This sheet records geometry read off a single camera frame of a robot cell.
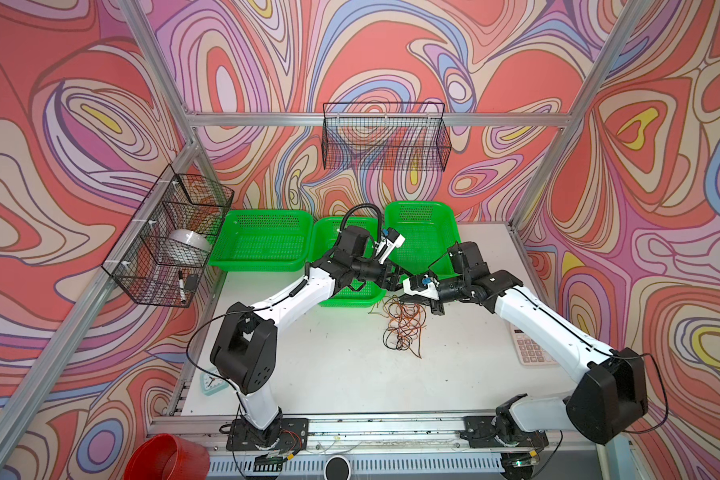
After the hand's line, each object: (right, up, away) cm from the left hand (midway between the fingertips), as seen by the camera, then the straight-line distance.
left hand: (411, 275), depth 77 cm
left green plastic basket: (-52, +11, +38) cm, 65 cm away
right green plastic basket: (+14, +16, +42) cm, 47 cm away
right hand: (-2, -7, -1) cm, 7 cm away
